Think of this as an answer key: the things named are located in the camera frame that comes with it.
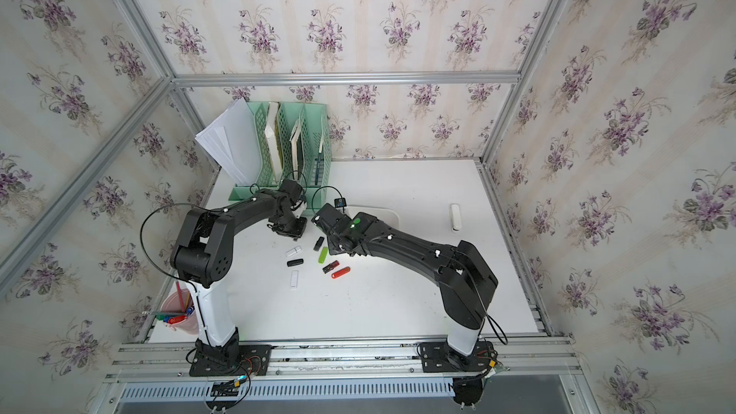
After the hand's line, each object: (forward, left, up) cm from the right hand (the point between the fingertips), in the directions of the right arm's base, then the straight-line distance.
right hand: (341, 242), depth 83 cm
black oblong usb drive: (-1, +15, -11) cm, 19 cm away
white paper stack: (+33, +39, +11) cm, 52 cm away
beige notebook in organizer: (+35, +19, +9) cm, 41 cm away
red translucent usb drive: (-4, +1, -11) cm, 12 cm away
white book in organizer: (+32, +25, +14) cm, 43 cm away
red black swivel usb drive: (-2, +5, -12) cm, 13 cm away
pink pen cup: (-19, +43, -5) cm, 47 cm away
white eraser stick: (+15, -38, -9) cm, 42 cm away
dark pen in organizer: (+39, +13, -5) cm, 41 cm away
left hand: (+9, +16, -12) cm, 22 cm away
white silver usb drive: (+3, +17, -11) cm, 20 cm away
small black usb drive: (+6, +9, -11) cm, 16 cm away
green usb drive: (+2, +7, -11) cm, 13 cm away
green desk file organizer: (+47, +14, +7) cm, 50 cm away
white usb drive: (-7, +15, -11) cm, 20 cm away
